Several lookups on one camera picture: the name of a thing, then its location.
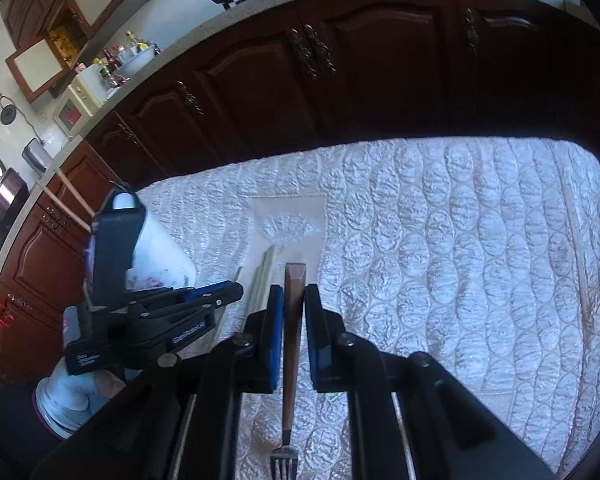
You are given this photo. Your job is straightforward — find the red-label sauce bottle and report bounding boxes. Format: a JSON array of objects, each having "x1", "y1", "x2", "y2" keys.
[{"x1": 102, "y1": 47, "x2": 123, "y2": 88}]

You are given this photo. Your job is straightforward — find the white quilted tablecloth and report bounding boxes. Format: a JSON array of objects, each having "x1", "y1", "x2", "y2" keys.
[{"x1": 140, "y1": 137, "x2": 600, "y2": 480}]

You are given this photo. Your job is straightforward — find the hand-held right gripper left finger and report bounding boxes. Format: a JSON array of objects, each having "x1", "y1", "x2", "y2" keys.
[{"x1": 30, "y1": 284, "x2": 286, "y2": 480}]

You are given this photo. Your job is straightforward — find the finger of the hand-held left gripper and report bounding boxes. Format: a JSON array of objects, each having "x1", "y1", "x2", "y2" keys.
[
  {"x1": 131, "y1": 282, "x2": 231, "y2": 306},
  {"x1": 130, "y1": 284, "x2": 245, "y2": 324}
]

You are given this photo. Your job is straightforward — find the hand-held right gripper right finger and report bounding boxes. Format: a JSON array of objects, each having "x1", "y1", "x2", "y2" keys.
[{"x1": 304, "y1": 284, "x2": 556, "y2": 480}]

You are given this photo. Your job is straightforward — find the silver electric kettle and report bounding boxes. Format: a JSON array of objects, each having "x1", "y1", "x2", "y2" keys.
[{"x1": 22, "y1": 137, "x2": 51, "y2": 178}]

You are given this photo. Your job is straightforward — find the large white bowl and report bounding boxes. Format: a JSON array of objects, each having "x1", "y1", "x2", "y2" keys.
[{"x1": 117, "y1": 45, "x2": 158, "y2": 78}]

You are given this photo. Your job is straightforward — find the cream microwave oven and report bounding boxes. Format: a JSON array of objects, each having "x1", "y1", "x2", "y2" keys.
[{"x1": 52, "y1": 67, "x2": 121, "y2": 136}]

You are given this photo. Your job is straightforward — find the black round hanging object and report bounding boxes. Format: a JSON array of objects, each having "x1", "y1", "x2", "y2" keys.
[{"x1": 0, "y1": 92, "x2": 21, "y2": 126}]

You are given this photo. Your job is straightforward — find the person's left forearm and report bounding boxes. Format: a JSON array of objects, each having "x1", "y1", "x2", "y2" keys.
[{"x1": 0, "y1": 382, "x2": 81, "y2": 480}]

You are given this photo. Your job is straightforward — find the brown wooden base cabinets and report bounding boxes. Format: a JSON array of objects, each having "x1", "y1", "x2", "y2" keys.
[{"x1": 0, "y1": 0, "x2": 600, "y2": 401}]

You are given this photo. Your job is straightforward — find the white teal-rimmed utensil holder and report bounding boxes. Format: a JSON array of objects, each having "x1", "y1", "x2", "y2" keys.
[{"x1": 111, "y1": 191, "x2": 197, "y2": 292}]

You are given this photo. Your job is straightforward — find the wooden glass-door wall cabinet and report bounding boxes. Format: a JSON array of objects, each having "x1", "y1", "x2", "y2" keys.
[{"x1": 5, "y1": 0, "x2": 161, "y2": 106}]

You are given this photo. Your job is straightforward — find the person's left hand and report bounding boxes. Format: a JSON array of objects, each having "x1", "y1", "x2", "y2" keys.
[{"x1": 34, "y1": 362, "x2": 128, "y2": 433}]

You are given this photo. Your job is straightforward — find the maroon rice cooker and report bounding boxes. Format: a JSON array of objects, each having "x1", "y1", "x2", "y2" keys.
[{"x1": 0, "y1": 152, "x2": 31, "y2": 221}]

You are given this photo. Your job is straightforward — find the brown-handled fork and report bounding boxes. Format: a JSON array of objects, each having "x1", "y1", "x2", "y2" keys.
[{"x1": 269, "y1": 261, "x2": 307, "y2": 480}]

